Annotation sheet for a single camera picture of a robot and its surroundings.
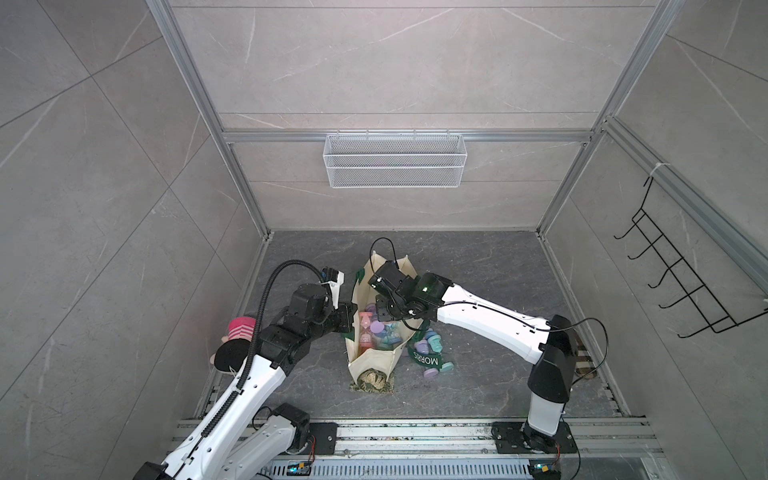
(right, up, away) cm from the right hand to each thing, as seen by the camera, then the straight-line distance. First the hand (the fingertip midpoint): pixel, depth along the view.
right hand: (386, 309), depth 78 cm
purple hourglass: (-3, -7, +8) cm, 11 cm away
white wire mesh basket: (+3, +47, +23) cm, 52 cm away
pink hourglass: (-6, -9, +6) cm, 12 cm away
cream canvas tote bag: (-5, +4, -8) cm, 10 cm away
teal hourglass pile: (+15, -12, +9) cm, 21 cm away
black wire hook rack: (+67, +2, -19) cm, 70 cm away
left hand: (-6, +2, -4) cm, 8 cm away
